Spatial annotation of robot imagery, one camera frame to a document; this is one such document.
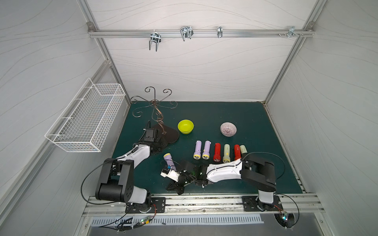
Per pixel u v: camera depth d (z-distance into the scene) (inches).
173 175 27.3
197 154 34.7
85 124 27.1
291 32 30.1
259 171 19.6
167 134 39.5
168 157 34.5
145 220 27.1
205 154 34.8
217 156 34.8
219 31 30.8
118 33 31.2
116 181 17.0
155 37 30.7
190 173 24.9
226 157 33.7
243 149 35.6
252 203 29.0
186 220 27.7
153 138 28.3
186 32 30.2
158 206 28.8
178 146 37.8
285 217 28.3
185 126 41.1
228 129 39.9
